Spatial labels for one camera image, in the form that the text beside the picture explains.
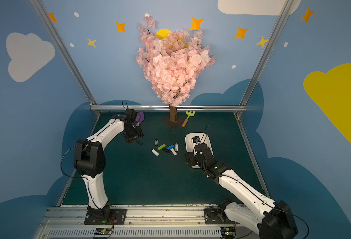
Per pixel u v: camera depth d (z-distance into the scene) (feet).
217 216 2.31
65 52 2.77
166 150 3.28
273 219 1.29
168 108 3.65
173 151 3.24
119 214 2.46
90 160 1.71
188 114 4.03
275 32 2.54
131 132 2.65
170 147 3.32
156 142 3.38
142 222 2.41
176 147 3.32
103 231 2.35
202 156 1.94
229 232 2.39
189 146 3.16
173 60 2.26
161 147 3.32
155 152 3.23
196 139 2.34
